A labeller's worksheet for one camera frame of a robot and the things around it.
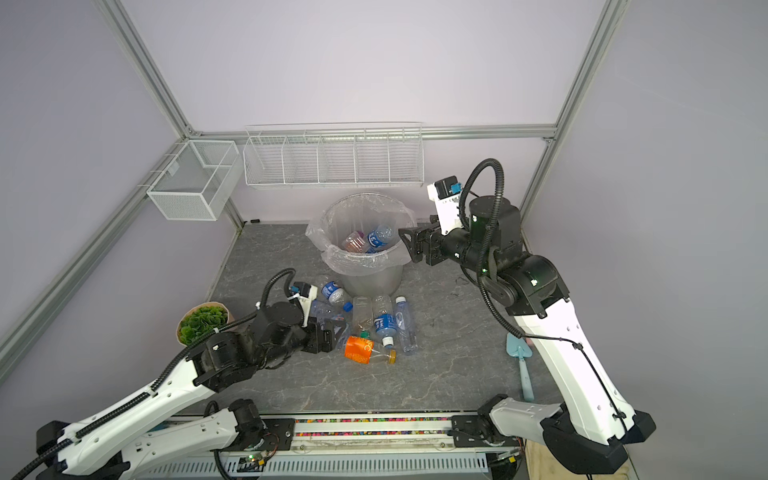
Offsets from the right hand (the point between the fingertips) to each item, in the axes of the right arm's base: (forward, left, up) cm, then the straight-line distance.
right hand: (417, 226), depth 59 cm
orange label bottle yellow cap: (-10, +15, -39) cm, 42 cm away
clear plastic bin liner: (+26, +21, -20) cm, 39 cm away
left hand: (-11, +20, -23) cm, 33 cm away
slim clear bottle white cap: (+2, +3, -44) cm, 44 cm away
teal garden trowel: (-8, -31, -43) cm, 54 cm away
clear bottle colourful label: (+1, +24, -40) cm, 47 cm away
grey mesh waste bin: (+9, +10, -35) cm, 37 cm away
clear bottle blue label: (0, +8, -39) cm, 40 cm away
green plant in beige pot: (-4, +58, -31) cm, 66 cm away
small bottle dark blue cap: (+7, +24, -39) cm, 47 cm away
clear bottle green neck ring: (+3, +16, -43) cm, 46 cm away
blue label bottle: (+23, +11, -29) cm, 39 cm away
